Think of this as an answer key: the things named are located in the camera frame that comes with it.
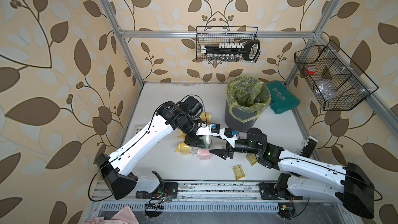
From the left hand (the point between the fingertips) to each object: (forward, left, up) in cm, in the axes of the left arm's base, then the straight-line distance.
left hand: (202, 135), depth 68 cm
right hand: (-2, -4, -2) cm, 5 cm away
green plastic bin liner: (+25, -23, +1) cm, 34 cm away
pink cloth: (-28, +34, -24) cm, 50 cm away
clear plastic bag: (+18, -56, +12) cm, 60 cm away
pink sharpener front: (-3, -1, -16) cm, 16 cm away
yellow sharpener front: (+1, +10, -16) cm, 20 cm away
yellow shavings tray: (-9, -19, -24) cm, 32 cm away
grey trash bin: (+14, -18, -15) cm, 27 cm away
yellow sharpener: (+19, -3, -17) cm, 26 cm away
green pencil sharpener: (-4, -2, +4) cm, 6 cm away
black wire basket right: (+21, -64, +12) cm, 69 cm away
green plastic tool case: (+36, -54, -18) cm, 68 cm away
